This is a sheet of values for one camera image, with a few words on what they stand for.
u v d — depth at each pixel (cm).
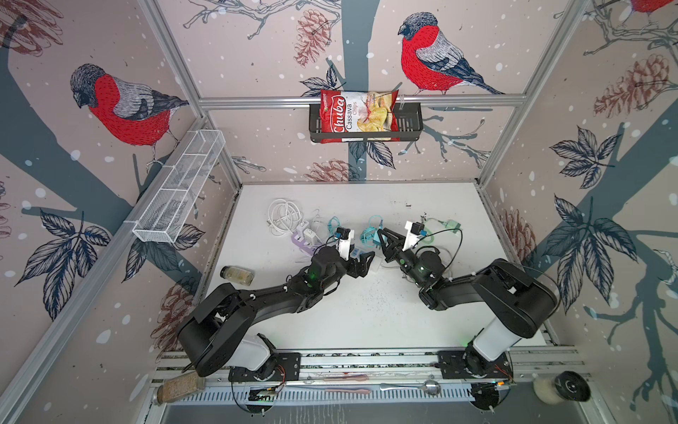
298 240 98
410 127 95
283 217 108
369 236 87
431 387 69
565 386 61
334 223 95
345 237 73
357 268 73
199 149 90
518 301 47
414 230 74
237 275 88
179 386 67
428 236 72
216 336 43
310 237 93
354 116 88
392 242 76
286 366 73
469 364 67
